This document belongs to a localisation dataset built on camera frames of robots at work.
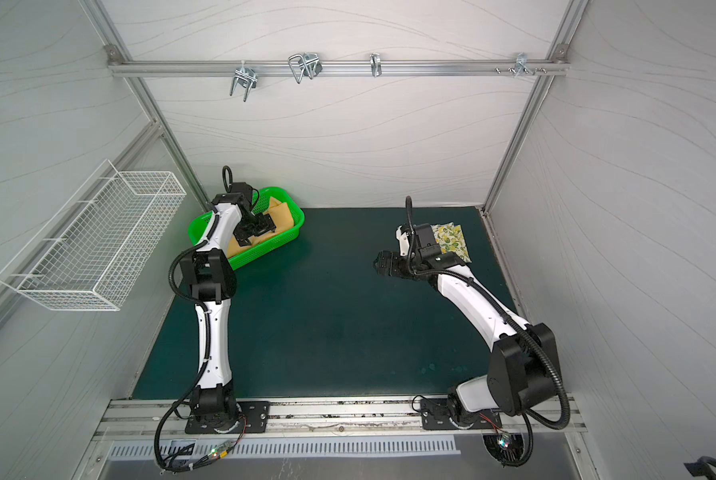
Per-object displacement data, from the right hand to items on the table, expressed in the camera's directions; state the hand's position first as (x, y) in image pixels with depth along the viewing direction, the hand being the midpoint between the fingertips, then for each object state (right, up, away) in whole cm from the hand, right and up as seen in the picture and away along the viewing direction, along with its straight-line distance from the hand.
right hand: (393, 257), depth 85 cm
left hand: (-42, +9, +21) cm, 48 cm away
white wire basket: (-72, +3, -16) cm, 74 cm away
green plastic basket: (-42, +17, +8) cm, 46 cm away
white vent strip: (-31, -44, -15) cm, 56 cm away
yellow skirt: (-39, +12, +25) cm, 48 cm away
